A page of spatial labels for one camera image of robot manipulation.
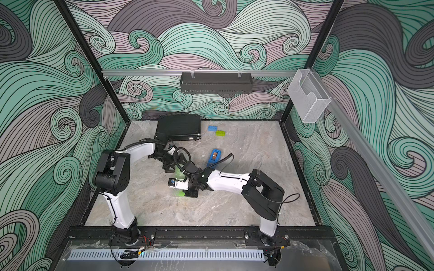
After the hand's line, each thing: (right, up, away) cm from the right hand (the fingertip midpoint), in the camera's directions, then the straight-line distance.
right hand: (183, 190), depth 83 cm
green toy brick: (+20, +29, +28) cm, 45 cm away
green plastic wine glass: (-2, +7, +2) cm, 8 cm away
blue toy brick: (+15, +32, +32) cm, 48 cm away
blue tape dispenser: (+16, +15, +12) cm, 25 cm away
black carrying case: (-8, +33, +33) cm, 48 cm away
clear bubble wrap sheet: (-5, +1, -2) cm, 5 cm away
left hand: (-1, +11, +8) cm, 13 cm away
